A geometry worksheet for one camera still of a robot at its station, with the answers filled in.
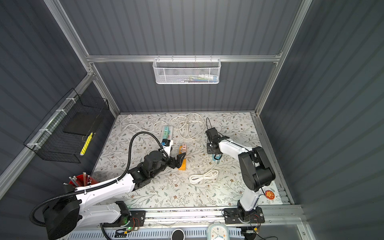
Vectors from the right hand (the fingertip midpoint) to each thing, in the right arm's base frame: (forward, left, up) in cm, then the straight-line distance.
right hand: (215, 149), depth 96 cm
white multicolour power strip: (+15, +31, 0) cm, 34 cm away
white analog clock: (-44, +2, 0) cm, 44 cm away
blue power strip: (-12, +1, +11) cm, 16 cm away
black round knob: (-45, +20, +2) cm, 50 cm away
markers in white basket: (+32, +10, +31) cm, 46 cm away
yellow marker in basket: (-13, +64, +25) cm, 70 cm away
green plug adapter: (+9, +33, +4) cm, 35 cm away
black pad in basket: (0, +72, +25) cm, 76 cm away
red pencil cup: (-25, +69, +10) cm, 74 cm away
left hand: (-12, +20, +15) cm, 28 cm away
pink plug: (-1, +20, +5) cm, 20 cm away
